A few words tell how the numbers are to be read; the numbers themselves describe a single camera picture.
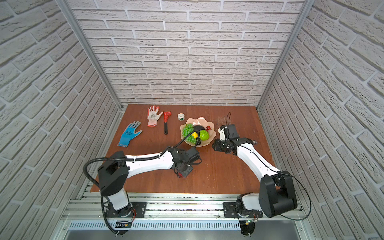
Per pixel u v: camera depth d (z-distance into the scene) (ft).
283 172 1.44
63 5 2.27
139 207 2.43
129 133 3.36
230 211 2.39
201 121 3.47
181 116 3.62
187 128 3.19
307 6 2.28
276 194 1.36
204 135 3.08
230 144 2.02
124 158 1.55
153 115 3.72
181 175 2.38
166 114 3.72
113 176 1.47
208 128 3.35
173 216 2.42
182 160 2.00
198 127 3.34
